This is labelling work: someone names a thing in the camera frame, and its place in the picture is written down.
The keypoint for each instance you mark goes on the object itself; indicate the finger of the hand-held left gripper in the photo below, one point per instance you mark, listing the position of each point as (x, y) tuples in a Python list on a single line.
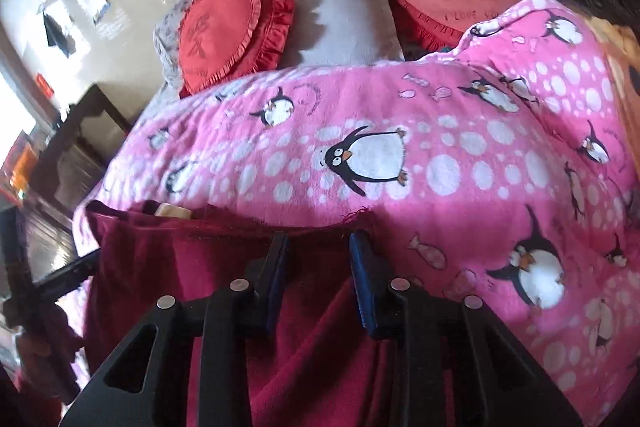
[(70, 274)]

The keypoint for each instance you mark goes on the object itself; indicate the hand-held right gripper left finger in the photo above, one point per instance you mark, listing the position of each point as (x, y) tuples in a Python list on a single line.
[(277, 282)]

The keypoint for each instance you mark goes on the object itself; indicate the dark red fleece garment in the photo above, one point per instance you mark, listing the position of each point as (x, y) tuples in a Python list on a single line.
[(310, 382)]

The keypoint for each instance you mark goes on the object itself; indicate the small floral pillow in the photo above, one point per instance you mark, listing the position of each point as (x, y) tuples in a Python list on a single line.
[(167, 42)]

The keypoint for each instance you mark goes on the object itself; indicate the pink penguin printed blanket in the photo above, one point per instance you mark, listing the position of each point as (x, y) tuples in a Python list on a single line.
[(450, 132)]

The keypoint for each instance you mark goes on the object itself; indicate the red wall sign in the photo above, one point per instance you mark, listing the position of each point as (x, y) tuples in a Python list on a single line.
[(44, 86)]

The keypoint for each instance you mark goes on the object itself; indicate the dark wooden table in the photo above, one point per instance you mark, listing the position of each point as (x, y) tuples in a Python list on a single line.
[(85, 127)]

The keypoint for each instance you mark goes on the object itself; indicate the dark wooden slatted cabinet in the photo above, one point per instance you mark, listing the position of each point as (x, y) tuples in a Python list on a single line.
[(50, 232)]

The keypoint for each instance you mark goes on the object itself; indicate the orange cloth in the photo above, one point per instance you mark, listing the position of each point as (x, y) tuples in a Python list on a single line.
[(620, 57)]

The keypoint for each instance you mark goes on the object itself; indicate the orange plastic crate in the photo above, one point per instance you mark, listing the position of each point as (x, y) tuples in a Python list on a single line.
[(22, 167)]

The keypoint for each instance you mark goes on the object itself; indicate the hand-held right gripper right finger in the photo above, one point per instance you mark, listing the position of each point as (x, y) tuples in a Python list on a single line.
[(362, 287)]

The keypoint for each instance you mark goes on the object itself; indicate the white pillow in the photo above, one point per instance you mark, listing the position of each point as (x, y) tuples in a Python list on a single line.
[(340, 7)]

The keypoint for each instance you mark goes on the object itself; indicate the dark hanging cloth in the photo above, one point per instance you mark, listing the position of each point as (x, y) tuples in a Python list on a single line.
[(57, 32)]

